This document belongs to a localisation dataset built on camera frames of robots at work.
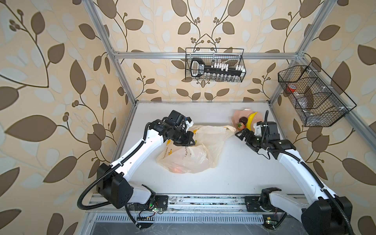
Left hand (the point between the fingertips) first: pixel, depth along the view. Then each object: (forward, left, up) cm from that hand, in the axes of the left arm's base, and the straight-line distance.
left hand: (196, 142), depth 73 cm
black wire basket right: (+19, -62, +14) cm, 66 cm away
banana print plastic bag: (+12, -9, -19) cm, 24 cm away
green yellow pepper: (+28, -38, -19) cm, 51 cm away
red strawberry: (+22, -30, -16) cm, 41 cm away
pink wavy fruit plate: (+37, -38, -18) cm, 56 cm away
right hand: (+5, -25, -5) cm, 26 cm away
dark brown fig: (+29, -34, -17) cm, 48 cm away
